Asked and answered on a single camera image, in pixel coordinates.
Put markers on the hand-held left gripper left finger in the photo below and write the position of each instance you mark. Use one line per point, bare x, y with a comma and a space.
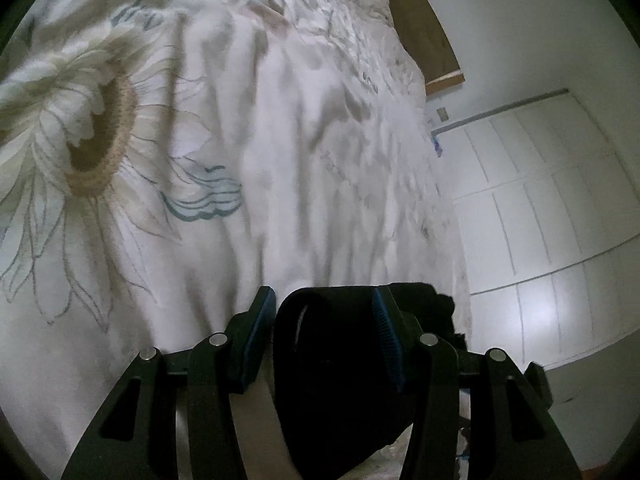
257, 327

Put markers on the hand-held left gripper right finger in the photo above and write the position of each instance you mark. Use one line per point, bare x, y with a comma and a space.
387, 345

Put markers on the black pants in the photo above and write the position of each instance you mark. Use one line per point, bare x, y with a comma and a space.
330, 380

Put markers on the white floral duvet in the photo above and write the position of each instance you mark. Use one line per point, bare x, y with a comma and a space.
225, 135

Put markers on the white wardrobe doors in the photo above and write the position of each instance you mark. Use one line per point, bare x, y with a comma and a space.
540, 210

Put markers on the blue bedside clutter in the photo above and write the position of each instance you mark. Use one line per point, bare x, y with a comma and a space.
438, 146

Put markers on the wooden headboard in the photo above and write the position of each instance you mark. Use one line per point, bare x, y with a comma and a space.
425, 25

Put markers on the wall socket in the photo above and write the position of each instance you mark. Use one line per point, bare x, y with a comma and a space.
443, 114

